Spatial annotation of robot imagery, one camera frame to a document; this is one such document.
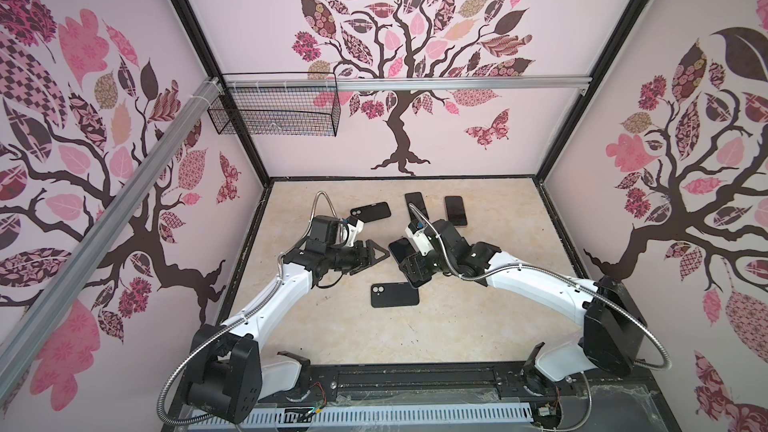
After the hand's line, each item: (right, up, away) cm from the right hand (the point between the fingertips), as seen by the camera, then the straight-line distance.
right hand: (408, 257), depth 82 cm
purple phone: (+20, +13, +31) cm, 39 cm away
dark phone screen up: (-2, +2, +1) cm, 3 cm away
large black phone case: (-4, -13, +8) cm, 16 cm away
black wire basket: (-52, +54, +40) cm, 85 cm away
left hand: (-7, -1, -3) cm, 8 cm away
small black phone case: (-12, +12, +28) cm, 33 cm away
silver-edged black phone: (+5, +17, +31) cm, 36 cm away
